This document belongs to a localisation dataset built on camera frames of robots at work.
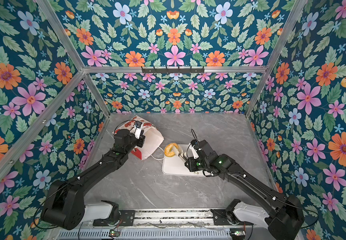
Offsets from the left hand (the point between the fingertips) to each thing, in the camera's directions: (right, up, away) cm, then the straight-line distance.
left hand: (143, 126), depth 83 cm
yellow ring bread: (+14, -15, +5) cm, 21 cm away
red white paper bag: (+2, -7, +18) cm, 19 cm away
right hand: (+24, -19, -8) cm, 32 cm away
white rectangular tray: (+18, -24, +7) cm, 31 cm away
